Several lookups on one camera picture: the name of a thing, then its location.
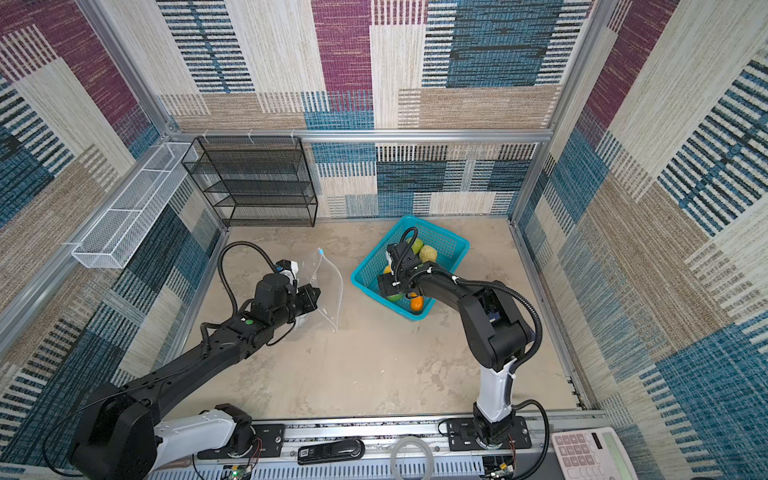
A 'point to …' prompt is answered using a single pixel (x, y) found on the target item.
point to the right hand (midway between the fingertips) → (393, 285)
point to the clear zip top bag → (318, 270)
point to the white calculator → (592, 454)
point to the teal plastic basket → (450, 251)
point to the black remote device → (331, 451)
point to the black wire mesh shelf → (255, 181)
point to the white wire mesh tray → (117, 234)
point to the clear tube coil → (403, 440)
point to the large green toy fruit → (395, 297)
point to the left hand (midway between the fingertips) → (322, 285)
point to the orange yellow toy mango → (417, 303)
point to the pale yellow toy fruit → (427, 254)
